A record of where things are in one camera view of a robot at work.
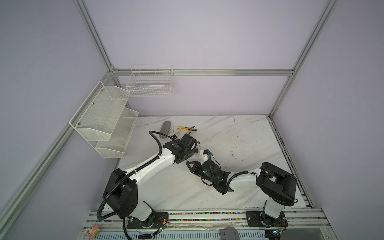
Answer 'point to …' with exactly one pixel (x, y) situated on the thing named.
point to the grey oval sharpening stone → (165, 129)
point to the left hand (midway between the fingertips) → (186, 154)
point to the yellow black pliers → (190, 129)
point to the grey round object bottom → (229, 233)
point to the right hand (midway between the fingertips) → (184, 164)
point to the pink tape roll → (96, 227)
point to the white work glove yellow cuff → (175, 131)
